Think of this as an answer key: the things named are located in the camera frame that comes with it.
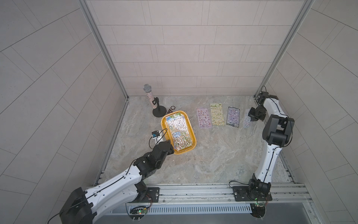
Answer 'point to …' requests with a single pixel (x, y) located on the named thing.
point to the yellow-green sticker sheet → (217, 114)
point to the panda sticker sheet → (179, 131)
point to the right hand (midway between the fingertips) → (251, 116)
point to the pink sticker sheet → (204, 118)
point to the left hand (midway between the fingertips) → (174, 140)
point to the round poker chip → (173, 108)
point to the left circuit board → (137, 211)
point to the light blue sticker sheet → (247, 120)
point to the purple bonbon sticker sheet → (233, 116)
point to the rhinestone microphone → (148, 88)
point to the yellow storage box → (168, 135)
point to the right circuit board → (259, 205)
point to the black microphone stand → (160, 111)
